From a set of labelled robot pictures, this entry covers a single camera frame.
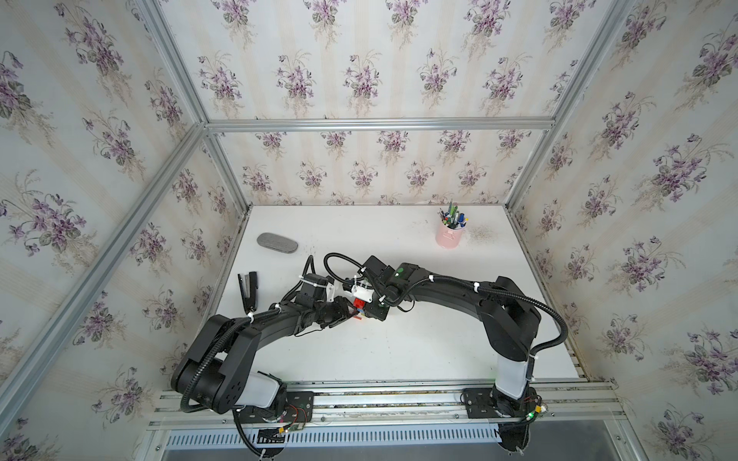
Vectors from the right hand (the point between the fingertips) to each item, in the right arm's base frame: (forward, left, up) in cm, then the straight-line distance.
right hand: (374, 306), depth 87 cm
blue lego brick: (-3, +4, +3) cm, 5 cm away
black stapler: (+8, +43, -2) cm, 44 cm away
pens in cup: (+33, -28, +5) cm, 44 cm away
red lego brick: (-3, +4, +9) cm, 10 cm away
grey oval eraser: (+25, +37, -1) cm, 44 cm away
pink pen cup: (+26, -27, +2) cm, 37 cm away
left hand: (-2, +6, -3) cm, 7 cm away
